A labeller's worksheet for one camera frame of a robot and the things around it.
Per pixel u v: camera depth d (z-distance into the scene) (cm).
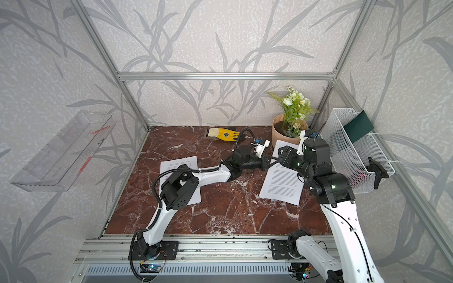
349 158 61
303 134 58
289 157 56
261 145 78
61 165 66
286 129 101
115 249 75
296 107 90
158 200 56
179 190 55
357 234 37
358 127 72
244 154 71
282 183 86
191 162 102
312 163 44
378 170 56
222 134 115
